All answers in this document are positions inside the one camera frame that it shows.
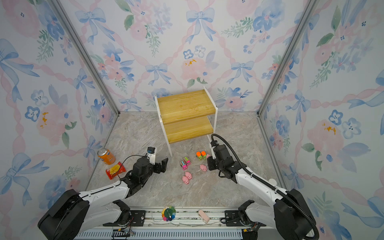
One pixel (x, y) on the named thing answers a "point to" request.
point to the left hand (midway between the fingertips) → (161, 156)
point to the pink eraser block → (203, 216)
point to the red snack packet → (113, 171)
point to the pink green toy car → (187, 161)
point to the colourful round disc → (168, 213)
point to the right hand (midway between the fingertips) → (209, 157)
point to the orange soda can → (106, 156)
